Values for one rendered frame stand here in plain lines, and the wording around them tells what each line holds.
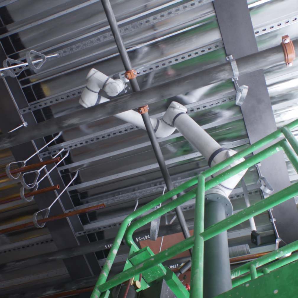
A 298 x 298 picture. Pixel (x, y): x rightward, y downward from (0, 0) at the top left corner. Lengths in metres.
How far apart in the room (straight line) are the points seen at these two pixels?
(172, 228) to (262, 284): 1.74
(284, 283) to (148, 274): 1.19
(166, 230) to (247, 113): 1.02
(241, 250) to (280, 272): 1.78
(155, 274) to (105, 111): 0.95
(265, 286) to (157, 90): 1.34
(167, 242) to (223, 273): 1.96
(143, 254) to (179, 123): 0.88
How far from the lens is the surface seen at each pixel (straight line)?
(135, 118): 2.47
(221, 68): 2.07
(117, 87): 2.32
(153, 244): 3.48
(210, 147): 2.23
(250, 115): 2.78
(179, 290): 2.12
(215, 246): 1.66
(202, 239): 1.42
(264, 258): 2.21
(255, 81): 2.73
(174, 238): 3.42
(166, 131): 2.53
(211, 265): 1.56
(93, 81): 2.36
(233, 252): 2.83
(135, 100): 2.12
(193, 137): 2.32
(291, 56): 2.08
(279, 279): 1.04
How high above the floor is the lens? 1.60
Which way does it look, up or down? 68 degrees up
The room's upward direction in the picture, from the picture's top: 22 degrees clockwise
